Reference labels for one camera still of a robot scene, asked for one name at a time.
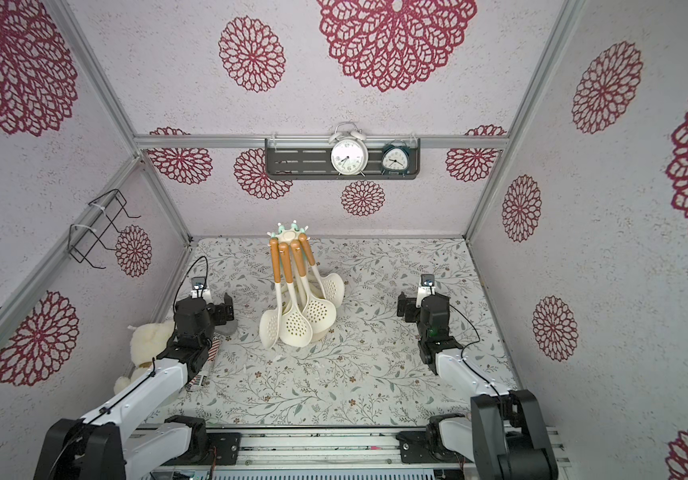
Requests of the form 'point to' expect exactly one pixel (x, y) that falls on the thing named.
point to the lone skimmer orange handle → (331, 284)
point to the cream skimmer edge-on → (320, 314)
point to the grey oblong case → (229, 328)
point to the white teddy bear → (147, 340)
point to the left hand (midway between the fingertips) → (209, 297)
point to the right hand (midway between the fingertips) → (418, 290)
